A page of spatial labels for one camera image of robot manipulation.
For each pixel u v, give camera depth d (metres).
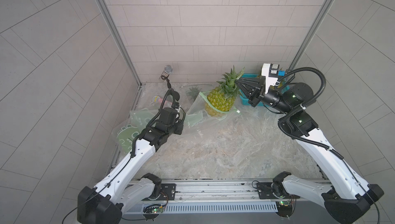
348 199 0.37
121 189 0.39
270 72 0.42
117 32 0.87
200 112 0.75
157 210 0.66
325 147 0.41
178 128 0.68
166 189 0.72
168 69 0.85
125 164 0.43
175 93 1.09
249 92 0.50
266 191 0.71
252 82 0.49
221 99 0.56
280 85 0.46
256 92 0.48
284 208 0.69
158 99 1.03
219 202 0.69
